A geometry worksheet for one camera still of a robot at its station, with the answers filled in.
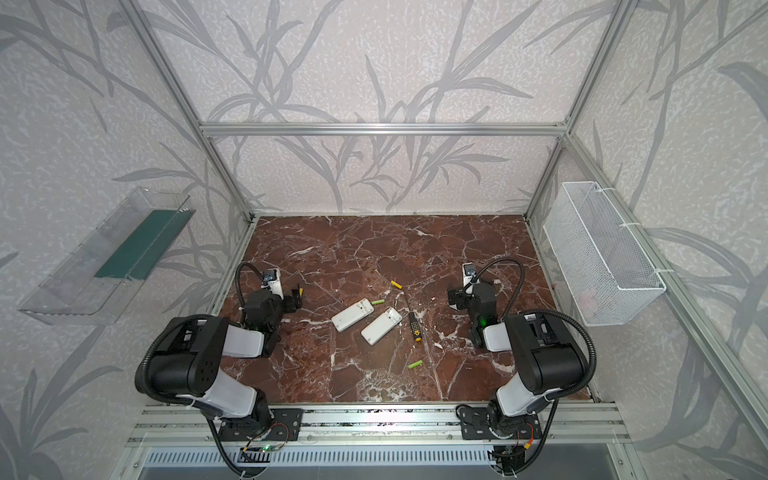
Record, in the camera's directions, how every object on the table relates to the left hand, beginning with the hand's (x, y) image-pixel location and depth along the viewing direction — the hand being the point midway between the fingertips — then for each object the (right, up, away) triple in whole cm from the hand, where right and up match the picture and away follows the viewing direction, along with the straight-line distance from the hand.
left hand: (289, 275), depth 94 cm
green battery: (+28, -9, +2) cm, 30 cm away
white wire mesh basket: (+79, +4, -32) cm, 85 cm away
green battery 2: (+39, -24, -10) cm, 48 cm away
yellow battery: (+33, -4, +6) cm, 34 cm away
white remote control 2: (+30, -15, -4) cm, 34 cm away
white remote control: (+21, -12, -2) cm, 24 cm away
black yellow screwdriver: (+40, -16, -5) cm, 44 cm away
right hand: (+58, +1, +1) cm, 58 cm away
